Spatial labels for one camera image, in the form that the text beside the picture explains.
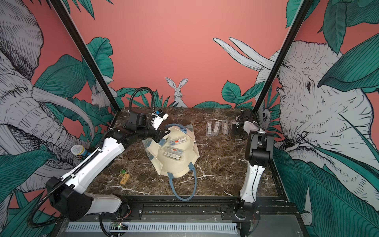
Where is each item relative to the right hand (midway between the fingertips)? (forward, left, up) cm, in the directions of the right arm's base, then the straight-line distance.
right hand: (234, 127), depth 105 cm
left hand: (-21, +41, +24) cm, 52 cm away
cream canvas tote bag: (-22, +42, -2) cm, 47 cm away
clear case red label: (-13, +40, +1) cm, 42 cm away
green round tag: (-32, +72, -3) cm, 79 cm away
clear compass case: (+2, +6, -3) cm, 7 cm away
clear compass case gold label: (0, +13, -2) cm, 13 cm away
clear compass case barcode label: (0, +18, -2) cm, 18 cm away
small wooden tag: (-37, +69, -2) cm, 79 cm away
